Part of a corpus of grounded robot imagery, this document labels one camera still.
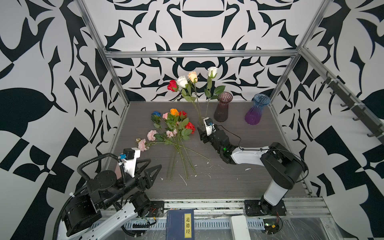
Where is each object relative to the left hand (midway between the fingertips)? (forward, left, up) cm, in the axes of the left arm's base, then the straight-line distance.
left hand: (155, 161), depth 57 cm
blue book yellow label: (-18, -8, -31) cm, 36 cm away
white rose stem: (+36, -24, +2) cm, 44 cm away
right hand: (+28, -22, -15) cm, 39 cm away
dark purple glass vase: (+43, -35, -23) cm, 60 cm away
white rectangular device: (-20, -34, -25) cm, 47 cm away
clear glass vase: (+25, -20, -15) cm, 35 cm away
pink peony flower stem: (+28, +10, -28) cm, 41 cm away
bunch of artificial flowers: (+34, -3, -27) cm, 44 cm away
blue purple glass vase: (+47, -62, -32) cm, 84 cm away
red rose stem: (+39, -5, +4) cm, 39 cm away
